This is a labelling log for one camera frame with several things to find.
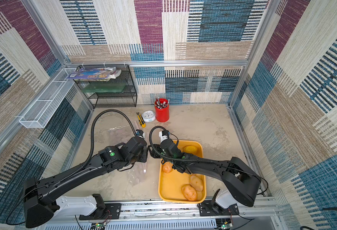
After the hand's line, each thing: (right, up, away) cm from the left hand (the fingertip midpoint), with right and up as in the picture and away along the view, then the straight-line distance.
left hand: (147, 151), depth 76 cm
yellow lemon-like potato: (+25, -2, +14) cm, 28 cm away
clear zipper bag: (-7, -15, +8) cm, 18 cm away
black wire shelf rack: (-22, +34, +20) cm, 45 cm away
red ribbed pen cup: (+7, +23, +23) cm, 34 cm away
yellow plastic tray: (+12, -20, +7) cm, 25 cm away
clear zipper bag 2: (-23, +6, +27) cm, 36 cm away
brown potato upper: (+26, -17, 0) cm, 31 cm away
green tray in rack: (-32, +38, +21) cm, 54 cm away
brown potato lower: (+22, -20, -2) cm, 30 cm away
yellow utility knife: (-10, +16, +33) cm, 38 cm away
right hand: (+2, 0, +6) cm, 6 cm away
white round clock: (-4, +19, +35) cm, 40 cm away
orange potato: (+10, -10, +7) cm, 16 cm away
